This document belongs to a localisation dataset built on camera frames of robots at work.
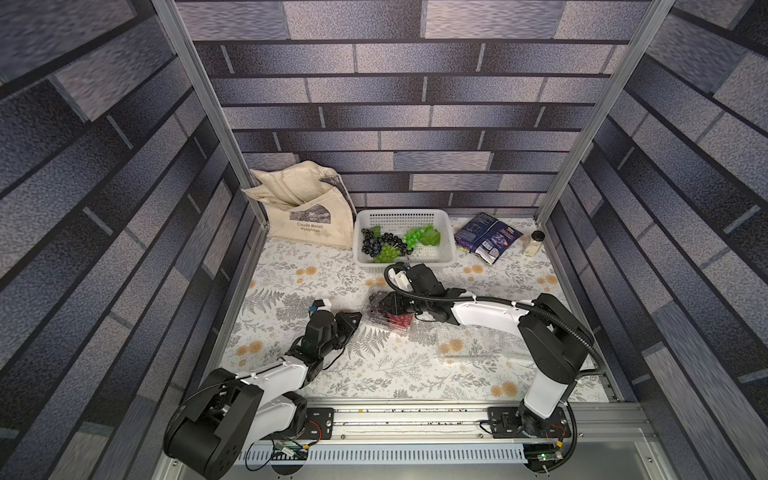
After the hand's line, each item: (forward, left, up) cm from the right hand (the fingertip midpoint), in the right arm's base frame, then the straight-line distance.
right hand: (378, 302), depth 87 cm
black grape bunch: (+23, +4, -1) cm, 23 cm away
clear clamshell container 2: (-8, -26, -9) cm, 28 cm away
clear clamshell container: (-5, -2, -4) cm, 7 cm away
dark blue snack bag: (+31, -39, -5) cm, 50 cm away
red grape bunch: (-5, -7, -2) cm, 9 cm away
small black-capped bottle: (+25, -54, -4) cm, 60 cm away
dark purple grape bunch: (-1, +1, -2) cm, 3 cm away
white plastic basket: (+43, -6, -10) cm, 44 cm away
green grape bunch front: (+21, -2, -3) cm, 22 cm away
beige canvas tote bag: (+26, +24, +17) cm, 39 cm away
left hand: (-3, +4, -1) cm, 5 cm away
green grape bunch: (+29, -16, -2) cm, 33 cm away
